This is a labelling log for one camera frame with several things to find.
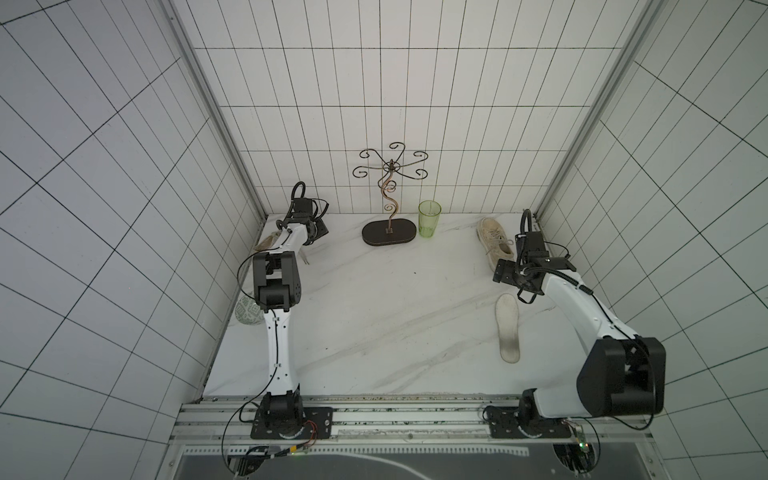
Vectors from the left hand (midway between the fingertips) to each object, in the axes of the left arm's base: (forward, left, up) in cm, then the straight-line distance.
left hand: (320, 232), depth 112 cm
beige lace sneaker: (-6, -64, +3) cm, 65 cm away
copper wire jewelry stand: (+2, -26, -2) cm, 26 cm away
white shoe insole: (-34, -63, -1) cm, 72 cm away
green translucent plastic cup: (0, -41, +9) cm, 42 cm away
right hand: (-24, -65, +10) cm, 70 cm away
